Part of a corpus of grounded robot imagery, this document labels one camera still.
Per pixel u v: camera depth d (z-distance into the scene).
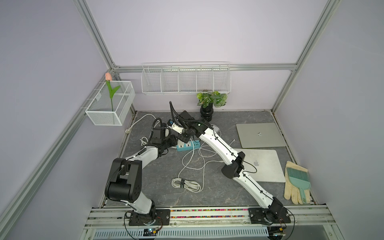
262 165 0.90
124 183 0.46
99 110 0.70
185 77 0.98
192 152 0.97
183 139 0.79
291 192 0.81
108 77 0.83
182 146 0.97
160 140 0.73
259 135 1.06
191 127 0.65
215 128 1.09
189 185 0.81
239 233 0.71
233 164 0.61
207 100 0.91
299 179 0.85
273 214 0.64
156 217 0.73
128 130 1.12
